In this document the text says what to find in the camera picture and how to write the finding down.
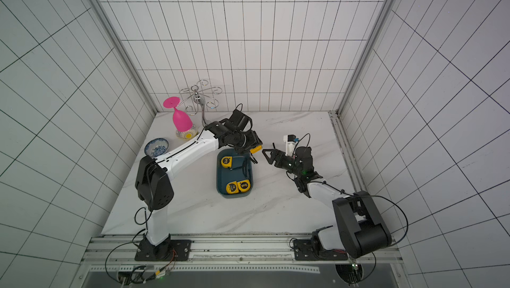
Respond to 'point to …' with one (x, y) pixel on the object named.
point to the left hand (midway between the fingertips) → (256, 149)
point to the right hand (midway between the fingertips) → (260, 153)
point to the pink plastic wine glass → (180, 119)
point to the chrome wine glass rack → (199, 96)
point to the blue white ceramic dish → (156, 146)
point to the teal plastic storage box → (242, 169)
